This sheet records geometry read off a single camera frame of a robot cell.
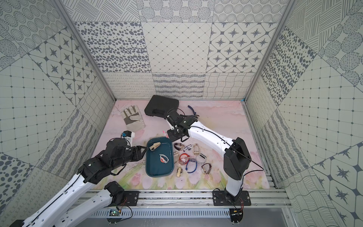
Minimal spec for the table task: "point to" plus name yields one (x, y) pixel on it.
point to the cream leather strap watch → (154, 146)
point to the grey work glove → (133, 118)
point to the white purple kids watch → (188, 148)
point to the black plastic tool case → (159, 106)
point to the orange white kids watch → (163, 158)
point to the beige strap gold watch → (196, 150)
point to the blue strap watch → (195, 168)
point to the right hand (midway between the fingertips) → (175, 136)
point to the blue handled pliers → (194, 113)
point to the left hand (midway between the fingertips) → (147, 150)
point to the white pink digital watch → (166, 133)
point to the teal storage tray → (159, 161)
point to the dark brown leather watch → (179, 146)
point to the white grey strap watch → (201, 159)
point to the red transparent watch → (184, 158)
